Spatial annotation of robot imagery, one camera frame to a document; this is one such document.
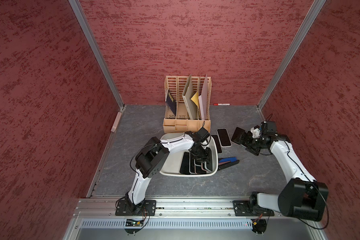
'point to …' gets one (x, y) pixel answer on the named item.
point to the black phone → (219, 149)
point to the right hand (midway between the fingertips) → (239, 145)
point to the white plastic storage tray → (171, 165)
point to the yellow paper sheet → (195, 99)
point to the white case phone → (224, 137)
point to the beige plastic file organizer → (183, 122)
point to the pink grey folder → (203, 99)
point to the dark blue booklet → (171, 103)
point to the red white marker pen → (221, 104)
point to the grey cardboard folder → (187, 95)
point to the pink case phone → (185, 168)
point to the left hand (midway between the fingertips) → (208, 164)
